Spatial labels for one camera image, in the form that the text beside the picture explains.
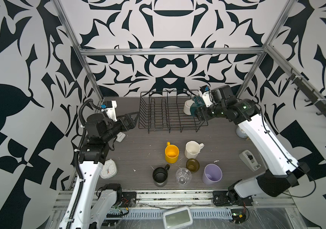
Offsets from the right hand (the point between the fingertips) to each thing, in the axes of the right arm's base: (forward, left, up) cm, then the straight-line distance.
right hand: (202, 108), depth 71 cm
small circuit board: (-41, -17, -34) cm, 56 cm away
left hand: (-3, +33, +3) cm, 33 cm away
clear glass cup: (-23, +8, -32) cm, 40 cm away
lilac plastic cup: (-23, -7, -29) cm, 37 cm away
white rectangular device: (+2, +48, -30) cm, 57 cm away
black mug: (-22, +22, -32) cm, 45 cm away
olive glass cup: (-17, +2, -31) cm, 36 cm away
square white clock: (-19, +50, -29) cm, 61 cm away
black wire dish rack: (+21, +20, -26) cm, 39 cm away
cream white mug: (-8, +2, -28) cm, 29 cm away
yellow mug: (-9, +15, -31) cm, 36 cm away
